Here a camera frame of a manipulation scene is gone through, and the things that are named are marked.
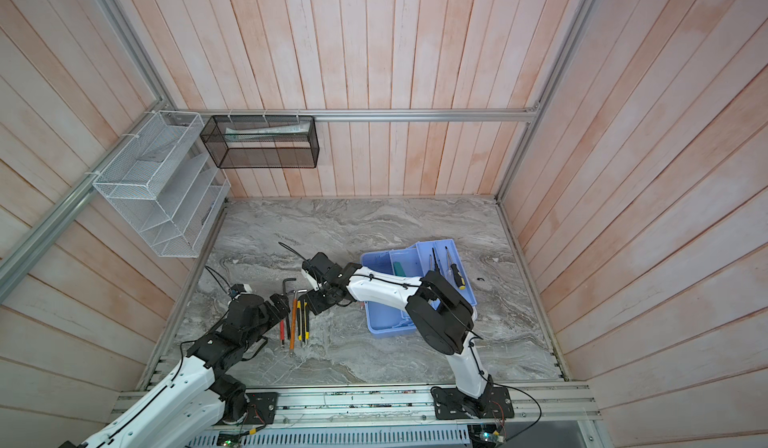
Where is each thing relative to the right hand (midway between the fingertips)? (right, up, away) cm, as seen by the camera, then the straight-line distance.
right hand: (314, 302), depth 87 cm
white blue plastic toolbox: (+39, +13, +4) cm, 41 cm away
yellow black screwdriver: (+37, +12, +1) cm, 38 cm away
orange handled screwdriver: (-7, -7, +1) cm, 9 cm away
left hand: (-10, -2, -3) cm, 10 cm away
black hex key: (-5, -1, -9) cm, 11 cm away
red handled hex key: (-9, -8, -1) cm, 13 cm away
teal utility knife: (+25, +9, +3) cm, 27 cm away
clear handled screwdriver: (+35, +11, +2) cm, 37 cm away
